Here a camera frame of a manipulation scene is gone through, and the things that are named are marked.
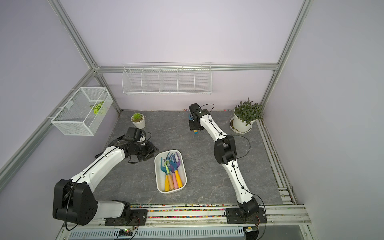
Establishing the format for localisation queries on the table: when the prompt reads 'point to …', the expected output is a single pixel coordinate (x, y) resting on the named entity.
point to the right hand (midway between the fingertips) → (195, 125)
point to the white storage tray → (160, 175)
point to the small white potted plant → (138, 120)
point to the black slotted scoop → (113, 143)
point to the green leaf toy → (96, 107)
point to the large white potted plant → (245, 113)
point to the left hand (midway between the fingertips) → (157, 152)
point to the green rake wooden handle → (171, 183)
